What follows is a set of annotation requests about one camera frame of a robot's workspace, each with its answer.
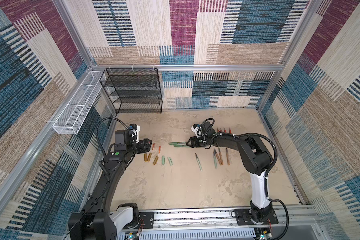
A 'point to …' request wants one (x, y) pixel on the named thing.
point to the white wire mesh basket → (69, 121)
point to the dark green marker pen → (177, 143)
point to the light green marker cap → (163, 159)
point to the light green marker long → (198, 162)
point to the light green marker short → (215, 158)
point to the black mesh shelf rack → (137, 89)
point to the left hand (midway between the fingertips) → (145, 139)
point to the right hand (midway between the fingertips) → (190, 145)
